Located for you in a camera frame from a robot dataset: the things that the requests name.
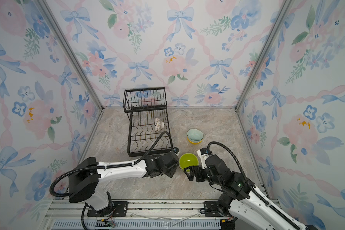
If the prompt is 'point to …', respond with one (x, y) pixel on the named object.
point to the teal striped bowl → (195, 135)
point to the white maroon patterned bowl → (159, 124)
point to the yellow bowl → (194, 143)
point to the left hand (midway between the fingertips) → (175, 166)
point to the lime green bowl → (188, 159)
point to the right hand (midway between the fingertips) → (191, 169)
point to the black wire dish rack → (147, 109)
